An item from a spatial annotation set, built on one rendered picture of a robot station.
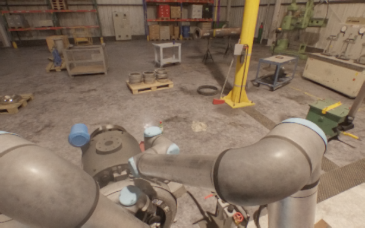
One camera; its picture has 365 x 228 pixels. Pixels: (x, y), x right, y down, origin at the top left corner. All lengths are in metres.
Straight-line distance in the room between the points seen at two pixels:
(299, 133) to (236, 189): 0.18
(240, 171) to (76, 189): 0.29
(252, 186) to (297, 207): 0.19
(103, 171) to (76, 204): 1.15
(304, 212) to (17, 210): 0.55
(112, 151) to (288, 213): 1.35
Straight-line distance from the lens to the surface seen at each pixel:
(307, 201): 0.52
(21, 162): 0.39
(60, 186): 0.37
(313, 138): 0.46
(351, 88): 6.37
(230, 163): 0.37
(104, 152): 1.63
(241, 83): 4.41
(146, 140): 0.94
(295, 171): 0.38
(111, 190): 1.24
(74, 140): 1.78
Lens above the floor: 1.90
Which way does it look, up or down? 29 degrees down
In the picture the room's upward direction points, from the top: straight up
